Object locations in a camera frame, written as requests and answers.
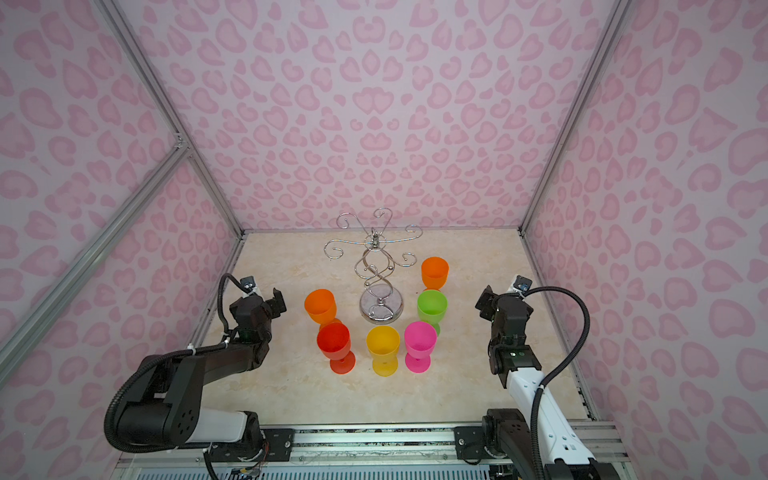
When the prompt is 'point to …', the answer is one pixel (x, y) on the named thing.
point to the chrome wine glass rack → (380, 303)
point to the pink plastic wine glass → (420, 339)
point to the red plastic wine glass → (334, 341)
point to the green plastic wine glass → (432, 308)
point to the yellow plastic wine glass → (383, 344)
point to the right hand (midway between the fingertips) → (502, 289)
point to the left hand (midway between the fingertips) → (260, 289)
